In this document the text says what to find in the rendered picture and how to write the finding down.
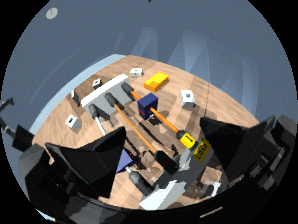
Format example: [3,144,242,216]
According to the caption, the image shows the orange rectangular bar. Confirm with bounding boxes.
[144,72,169,92]

